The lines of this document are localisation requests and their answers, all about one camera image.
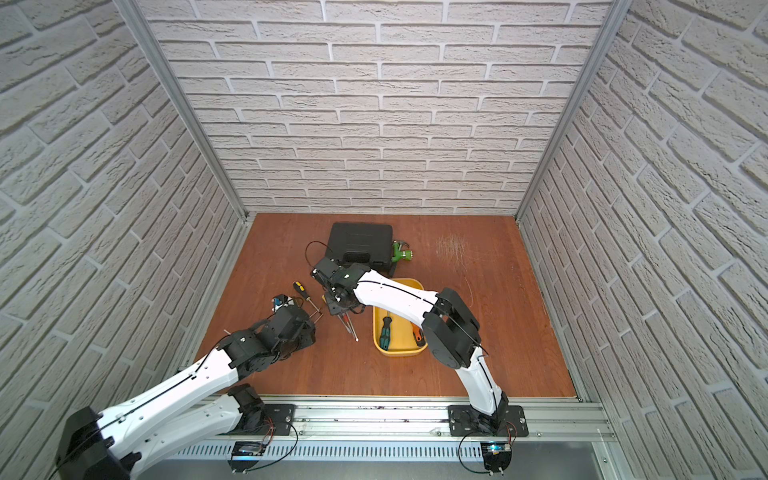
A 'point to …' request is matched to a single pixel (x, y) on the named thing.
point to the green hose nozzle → (401, 250)
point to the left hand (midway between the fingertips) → (316, 325)
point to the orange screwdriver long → (417, 331)
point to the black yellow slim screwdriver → (299, 286)
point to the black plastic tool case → (371, 245)
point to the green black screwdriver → (385, 335)
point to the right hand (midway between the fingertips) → (345, 301)
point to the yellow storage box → (403, 339)
